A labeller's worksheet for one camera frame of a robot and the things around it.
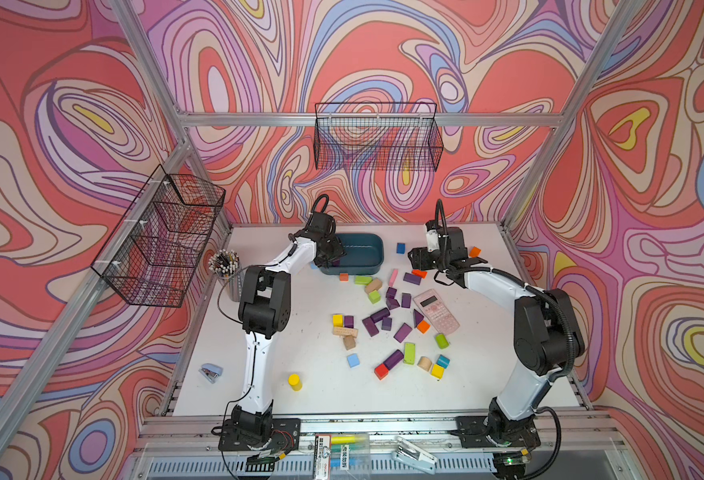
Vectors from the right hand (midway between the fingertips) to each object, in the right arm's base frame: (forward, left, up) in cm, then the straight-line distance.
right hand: (420, 259), depth 96 cm
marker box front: (-52, +26, -8) cm, 59 cm away
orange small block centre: (-19, +1, -11) cm, 21 cm away
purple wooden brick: (-1, +2, -9) cm, 9 cm away
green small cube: (-8, +15, -9) cm, 20 cm away
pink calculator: (-14, -4, -9) cm, 18 cm away
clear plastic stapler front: (-52, +9, -9) cm, 54 cm away
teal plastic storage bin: (+13, +18, -13) cm, 25 cm away
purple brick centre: (-21, +8, -11) cm, 24 cm away
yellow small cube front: (-33, -1, -10) cm, 34 cm away
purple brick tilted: (-19, +17, -9) cm, 27 cm away
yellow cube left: (-17, +27, -8) cm, 33 cm away
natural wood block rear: (-4, +15, -9) cm, 18 cm away
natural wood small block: (-24, +24, -8) cm, 35 cm away
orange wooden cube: (+11, -24, -11) cm, 28 cm away
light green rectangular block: (-27, +6, -10) cm, 30 cm away
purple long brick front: (-29, +11, -9) cm, 33 cm away
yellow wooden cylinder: (-36, +38, -5) cm, 53 cm away
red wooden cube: (-32, +15, -10) cm, 37 cm away
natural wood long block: (-20, +25, -10) cm, 33 cm away
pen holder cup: (-5, +59, +8) cm, 60 cm away
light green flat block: (-1, +19, -9) cm, 21 cm away
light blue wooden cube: (-28, +23, -11) cm, 38 cm away
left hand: (+7, +26, -4) cm, 27 cm away
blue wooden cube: (+13, +4, -9) cm, 16 cm away
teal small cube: (-30, -3, -10) cm, 32 cm away
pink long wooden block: (0, +8, -9) cm, 12 cm away
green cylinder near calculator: (-24, -4, -10) cm, 26 cm away
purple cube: (-17, +24, -8) cm, 30 cm away
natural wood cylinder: (-30, +3, -10) cm, 32 cm away
